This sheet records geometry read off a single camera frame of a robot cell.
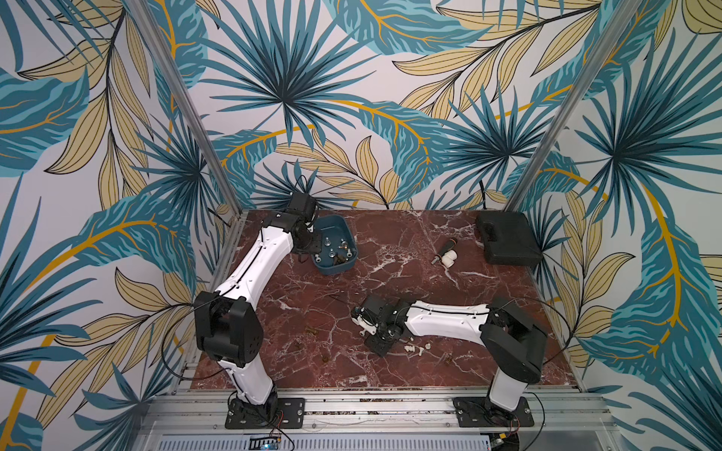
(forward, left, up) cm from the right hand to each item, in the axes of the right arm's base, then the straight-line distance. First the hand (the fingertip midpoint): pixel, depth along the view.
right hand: (376, 340), depth 86 cm
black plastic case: (+34, -51, +6) cm, 62 cm away
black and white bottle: (+30, -28, +3) cm, 41 cm away
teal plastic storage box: (+34, +13, +2) cm, 37 cm away
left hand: (+22, +19, +19) cm, 35 cm away
